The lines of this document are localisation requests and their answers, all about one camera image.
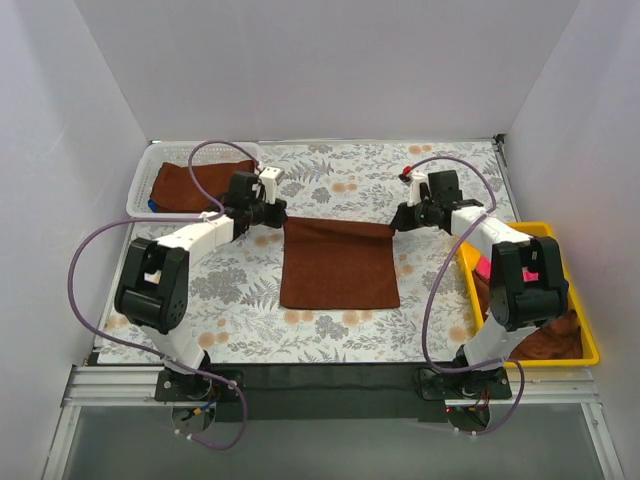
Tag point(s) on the brown towel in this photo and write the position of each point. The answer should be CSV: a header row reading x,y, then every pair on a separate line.
x,y
338,265
559,340
175,192

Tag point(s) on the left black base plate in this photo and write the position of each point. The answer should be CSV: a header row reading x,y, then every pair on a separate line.
x,y
172,386

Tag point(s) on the floral table mat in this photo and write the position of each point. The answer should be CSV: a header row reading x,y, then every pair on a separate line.
x,y
234,311

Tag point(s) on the aluminium frame rail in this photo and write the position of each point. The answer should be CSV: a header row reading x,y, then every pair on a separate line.
x,y
122,385

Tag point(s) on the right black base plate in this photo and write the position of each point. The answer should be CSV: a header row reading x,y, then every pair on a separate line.
x,y
474,385

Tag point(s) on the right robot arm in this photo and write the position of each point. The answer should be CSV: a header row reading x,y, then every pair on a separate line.
x,y
527,286

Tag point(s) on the pink towel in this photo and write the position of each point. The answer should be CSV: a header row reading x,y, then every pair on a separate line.
x,y
483,271

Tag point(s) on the white plastic basket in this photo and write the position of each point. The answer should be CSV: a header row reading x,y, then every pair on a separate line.
x,y
177,153

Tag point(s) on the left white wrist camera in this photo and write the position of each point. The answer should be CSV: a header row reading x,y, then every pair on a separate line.
x,y
269,179

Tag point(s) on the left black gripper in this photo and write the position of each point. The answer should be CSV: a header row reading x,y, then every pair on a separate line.
x,y
275,214

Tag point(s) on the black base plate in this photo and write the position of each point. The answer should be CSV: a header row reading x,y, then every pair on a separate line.
x,y
172,386
474,385

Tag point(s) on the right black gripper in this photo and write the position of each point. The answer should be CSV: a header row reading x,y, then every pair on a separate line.
x,y
403,218

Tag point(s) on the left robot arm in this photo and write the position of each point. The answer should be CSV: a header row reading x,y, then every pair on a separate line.
x,y
152,292

